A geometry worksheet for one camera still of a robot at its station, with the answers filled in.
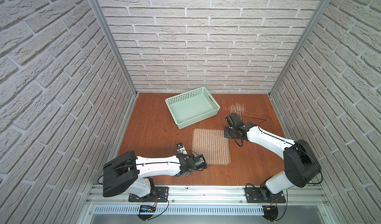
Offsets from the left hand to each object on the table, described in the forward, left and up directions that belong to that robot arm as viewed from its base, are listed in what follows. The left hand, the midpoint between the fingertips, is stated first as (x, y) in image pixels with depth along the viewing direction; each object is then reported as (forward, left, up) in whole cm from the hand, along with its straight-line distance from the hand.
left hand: (191, 158), depth 84 cm
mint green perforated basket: (+41, +2, -3) cm, 41 cm away
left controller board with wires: (-24, +22, -5) cm, 33 cm away
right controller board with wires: (-25, -39, -2) cm, 46 cm away
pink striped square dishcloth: (+10, -13, -2) cm, 16 cm away
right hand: (+15, -20, +5) cm, 25 cm away
